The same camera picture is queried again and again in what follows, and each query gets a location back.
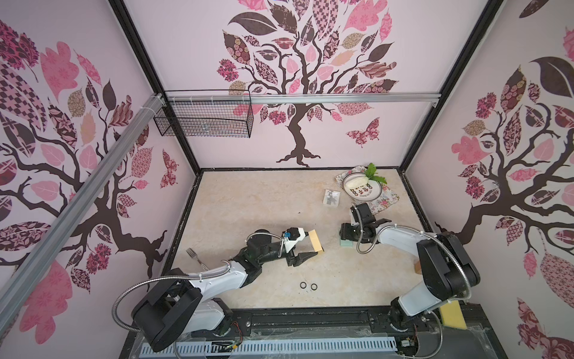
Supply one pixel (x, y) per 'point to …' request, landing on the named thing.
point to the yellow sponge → (452, 315)
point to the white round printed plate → (369, 192)
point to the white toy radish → (361, 181)
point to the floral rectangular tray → (385, 200)
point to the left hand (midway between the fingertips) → (312, 245)
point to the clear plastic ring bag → (331, 197)
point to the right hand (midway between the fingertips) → (346, 231)
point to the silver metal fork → (193, 255)
